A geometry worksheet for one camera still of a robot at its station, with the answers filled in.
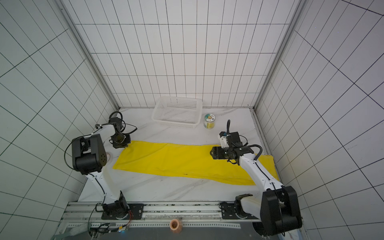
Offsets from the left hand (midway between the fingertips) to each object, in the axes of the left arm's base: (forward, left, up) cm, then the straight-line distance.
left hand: (126, 147), depth 96 cm
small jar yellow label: (+17, -55, +6) cm, 58 cm away
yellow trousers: (-8, -42, -1) cm, 42 cm away
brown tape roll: (-42, -37, +11) cm, 57 cm away
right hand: (-6, -58, +8) cm, 59 cm away
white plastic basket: (+33, -31, -1) cm, 45 cm away
